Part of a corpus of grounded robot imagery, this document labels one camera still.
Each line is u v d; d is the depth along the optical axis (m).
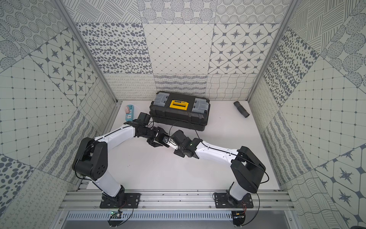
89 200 0.76
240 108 1.12
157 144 0.84
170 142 0.71
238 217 0.72
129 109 1.09
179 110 0.93
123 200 0.70
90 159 0.47
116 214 0.72
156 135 0.80
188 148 0.62
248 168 0.44
